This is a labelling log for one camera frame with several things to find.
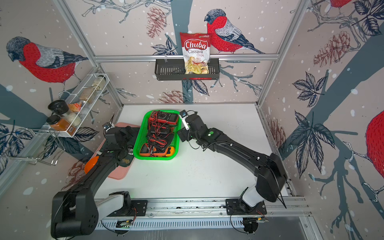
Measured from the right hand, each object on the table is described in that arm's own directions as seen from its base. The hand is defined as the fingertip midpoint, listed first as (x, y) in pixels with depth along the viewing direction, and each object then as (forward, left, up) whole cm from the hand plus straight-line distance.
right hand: (187, 125), depth 80 cm
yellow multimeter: (-7, +11, -18) cm, 22 cm away
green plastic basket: (+4, +31, -14) cm, 34 cm away
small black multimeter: (+3, +18, -9) cm, 20 cm away
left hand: (+1, +36, -4) cm, 37 cm away
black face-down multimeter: (-6, +16, -9) cm, 19 cm away
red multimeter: (+14, +17, -11) cm, 24 cm away
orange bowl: (-16, +58, -19) cm, 63 cm away
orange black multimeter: (-9, +25, -14) cm, 31 cm away
